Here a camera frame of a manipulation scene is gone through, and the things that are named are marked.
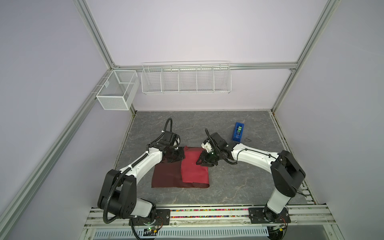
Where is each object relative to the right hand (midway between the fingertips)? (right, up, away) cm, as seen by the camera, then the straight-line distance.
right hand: (197, 165), depth 83 cm
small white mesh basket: (-54, +47, +17) cm, 73 cm away
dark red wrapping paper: (-7, -4, -2) cm, 8 cm away
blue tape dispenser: (+28, +18, +19) cm, 38 cm away
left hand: (-8, +3, +3) cm, 9 cm away
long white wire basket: (+8, +56, +19) cm, 59 cm away
